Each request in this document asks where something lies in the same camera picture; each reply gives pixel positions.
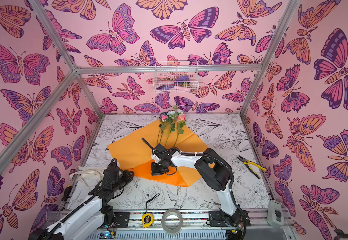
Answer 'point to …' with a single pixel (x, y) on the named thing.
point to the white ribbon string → (90, 177)
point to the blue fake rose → (165, 113)
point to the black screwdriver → (66, 193)
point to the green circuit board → (107, 235)
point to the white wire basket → (176, 77)
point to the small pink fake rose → (163, 124)
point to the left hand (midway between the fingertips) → (135, 171)
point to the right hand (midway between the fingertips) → (150, 172)
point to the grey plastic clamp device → (274, 215)
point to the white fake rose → (171, 116)
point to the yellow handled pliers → (247, 163)
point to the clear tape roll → (164, 225)
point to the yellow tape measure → (147, 218)
